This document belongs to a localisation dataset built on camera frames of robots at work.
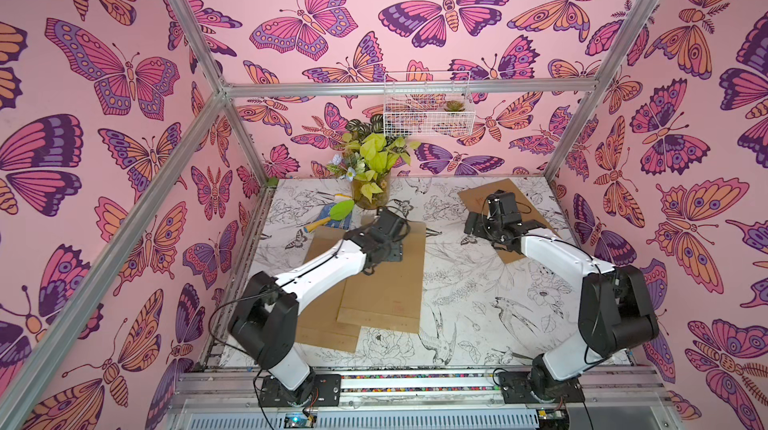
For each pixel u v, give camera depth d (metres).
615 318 0.45
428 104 0.95
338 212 1.09
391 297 0.90
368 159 0.99
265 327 0.44
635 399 0.72
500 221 0.70
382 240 0.66
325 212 1.09
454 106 0.92
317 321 0.85
